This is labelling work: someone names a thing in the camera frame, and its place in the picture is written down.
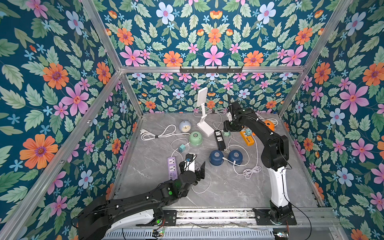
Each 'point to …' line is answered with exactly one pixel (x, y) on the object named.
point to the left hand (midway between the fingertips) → (201, 161)
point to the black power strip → (219, 140)
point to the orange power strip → (248, 139)
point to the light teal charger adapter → (182, 148)
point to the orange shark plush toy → (270, 124)
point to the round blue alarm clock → (185, 126)
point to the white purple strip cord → (169, 130)
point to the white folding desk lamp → (202, 96)
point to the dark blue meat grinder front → (236, 156)
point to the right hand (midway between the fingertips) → (232, 126)
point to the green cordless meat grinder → (195, 139)
